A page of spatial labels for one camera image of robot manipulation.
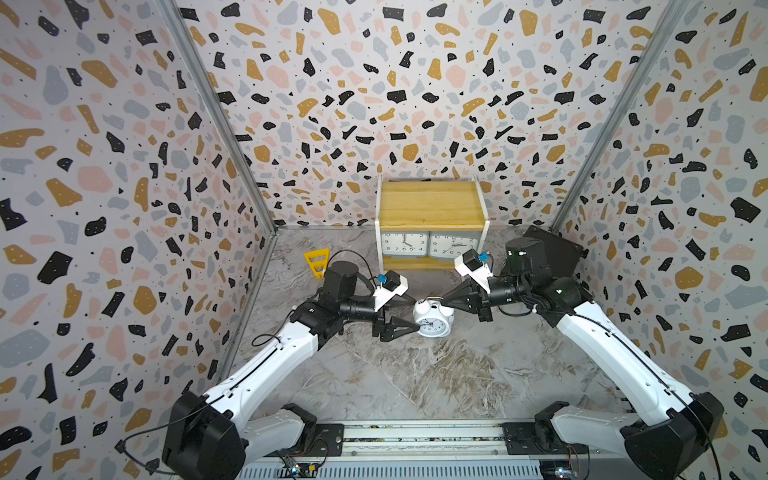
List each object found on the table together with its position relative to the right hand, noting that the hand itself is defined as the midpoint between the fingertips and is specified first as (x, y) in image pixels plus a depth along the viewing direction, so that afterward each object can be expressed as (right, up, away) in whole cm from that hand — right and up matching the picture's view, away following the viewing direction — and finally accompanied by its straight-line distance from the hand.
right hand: (445, 302), depth 65 cm
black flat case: (+50, +10, +46) cm, 69 cm away
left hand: (-6, -3, +3) cm, 8 cm away
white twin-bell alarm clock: (-2, -4, +1) cm, 5 cm away
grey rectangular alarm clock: (-9, +13, +24) cm, 29 cm away
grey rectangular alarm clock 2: (+3, +13, +23) cm, 27 cm away
